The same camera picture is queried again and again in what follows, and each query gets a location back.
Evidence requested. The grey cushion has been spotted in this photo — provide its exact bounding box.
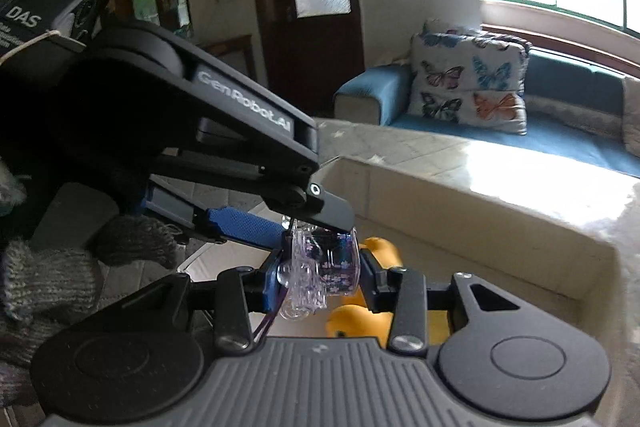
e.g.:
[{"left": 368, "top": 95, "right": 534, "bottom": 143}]
[{"left": 622, "top": 77, "right": 640, "bottom": 148}]

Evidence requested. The brown door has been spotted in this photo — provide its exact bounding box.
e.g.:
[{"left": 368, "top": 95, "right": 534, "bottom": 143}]
[{"left": 244, "top": 0, "right": 366, "bottom": 118}]

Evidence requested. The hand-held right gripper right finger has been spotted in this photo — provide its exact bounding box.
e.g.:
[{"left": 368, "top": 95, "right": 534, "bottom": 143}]
[{"left": 356, "top": 249, "right": 531, "bottom": 354}]

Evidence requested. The person's left hand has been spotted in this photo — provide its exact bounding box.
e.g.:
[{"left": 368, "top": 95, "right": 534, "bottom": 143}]
[{"left": 0, "top": 157, "right": 182, "bottom": 368}]

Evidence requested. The quilted star table cover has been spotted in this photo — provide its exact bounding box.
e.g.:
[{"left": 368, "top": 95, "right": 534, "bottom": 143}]
[{"left": 35, "top": 117, "right": 640, "bottom": 427}]

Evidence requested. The blue sofa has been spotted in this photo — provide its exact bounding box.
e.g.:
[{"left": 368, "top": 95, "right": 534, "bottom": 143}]
[{"left": 334, "top": 47, "right": 640, "bottom": 180}]

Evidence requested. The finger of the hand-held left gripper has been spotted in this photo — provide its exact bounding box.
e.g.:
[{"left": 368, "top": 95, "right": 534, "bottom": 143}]
[
  {"left": 142, "top": 186, "right": 294, "bottom": 253},
  {"left": 261, "top": 180, "right": 357, "bottom": 234}
]

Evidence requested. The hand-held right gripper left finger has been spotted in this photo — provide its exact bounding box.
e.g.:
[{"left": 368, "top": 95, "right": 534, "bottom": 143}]
[{"left": 107, "top": 252, "right": 288, "bottom": 354}]

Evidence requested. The grey cardboard box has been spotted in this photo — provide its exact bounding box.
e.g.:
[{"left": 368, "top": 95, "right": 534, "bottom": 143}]
[{"left": 177, "top": 154, "right": 623, "bottom": 358}]

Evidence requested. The clear glitter car toy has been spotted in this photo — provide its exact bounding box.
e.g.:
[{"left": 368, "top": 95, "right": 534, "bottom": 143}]
[{"left": 277, "top": 219, "right": 362, "bottom": 320}]

